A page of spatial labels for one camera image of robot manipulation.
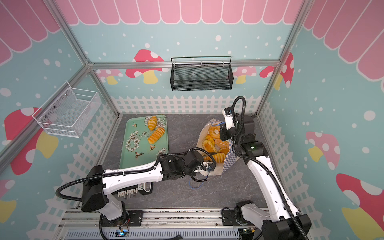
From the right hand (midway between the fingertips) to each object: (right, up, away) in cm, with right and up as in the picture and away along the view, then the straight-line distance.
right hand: (220, 123), depth 73 cm
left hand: (-13, -19, +5) cm, 23 cm away
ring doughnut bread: (-2, -5, +28) cm, 29 cm away
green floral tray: (-49, -10, +33) cm, 60 cm away
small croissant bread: (-44, +2, +36) cm, 57 cm away
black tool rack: (-41, -36, +10) cm, 56 cm away
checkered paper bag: (+6, -17, +1) cm, 18 cm away
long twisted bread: (-40, -7, +30) cm, 50 cm away
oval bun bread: (+4, -13, +24) cm, 27 cm away
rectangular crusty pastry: (-4, -13, +21) cm, 25 cm away
